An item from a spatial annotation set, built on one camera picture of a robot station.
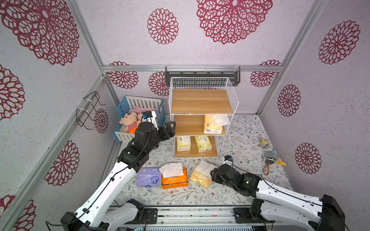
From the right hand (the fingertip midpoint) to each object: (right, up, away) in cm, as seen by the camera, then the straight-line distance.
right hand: (215, 175), depth 81 cm
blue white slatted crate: (-59, +46, +27) cm, 80 cm away
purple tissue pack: (-38, -1, +1) cm, 38 cm away
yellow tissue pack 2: (-7, -1, +2) cm, 8 cm away
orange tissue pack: (-23, 0, -1) cm, 23 cm away
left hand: (-24, +28, -11) cm, 38 cm away
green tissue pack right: (-5, +16, +16) cm, 23 cm away
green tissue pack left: (-18, +16, +14) cm, 28 cm away
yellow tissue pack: (-2, +28, -6) cm, 29 cm away
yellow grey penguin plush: (+37, +16, +17) cm, 43 cm away
